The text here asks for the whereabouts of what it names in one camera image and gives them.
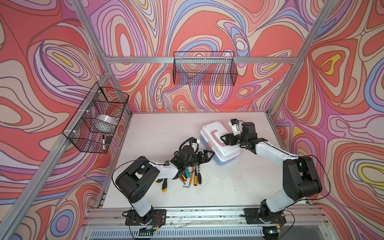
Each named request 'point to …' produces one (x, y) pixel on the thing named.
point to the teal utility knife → (187, 171)
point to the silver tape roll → (107, 118)
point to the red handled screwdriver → (181, 179)
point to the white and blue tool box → (210, 136)
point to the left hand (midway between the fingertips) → (213, 154)
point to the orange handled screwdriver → (195, 179)
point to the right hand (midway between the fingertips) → (226, 139)
